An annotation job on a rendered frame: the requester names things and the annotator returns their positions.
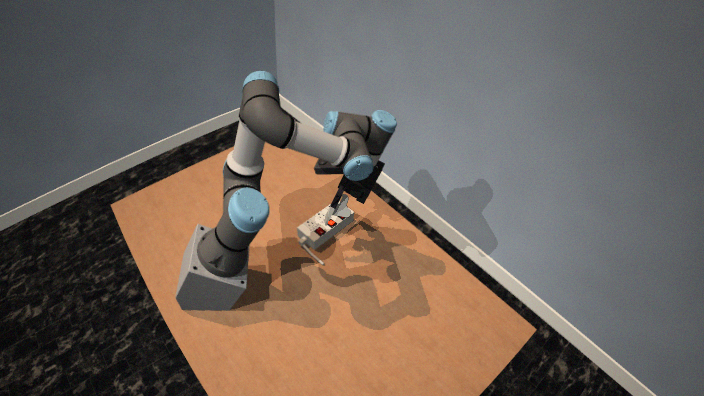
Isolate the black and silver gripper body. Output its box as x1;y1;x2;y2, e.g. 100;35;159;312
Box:
338;160;384;204

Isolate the white power strip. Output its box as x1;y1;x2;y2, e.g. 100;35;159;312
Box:
297;204;354;260

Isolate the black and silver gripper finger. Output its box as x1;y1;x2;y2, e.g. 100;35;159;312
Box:
325;183;351;226

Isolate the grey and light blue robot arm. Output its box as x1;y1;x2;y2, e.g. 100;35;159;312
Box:
197;71;397;278

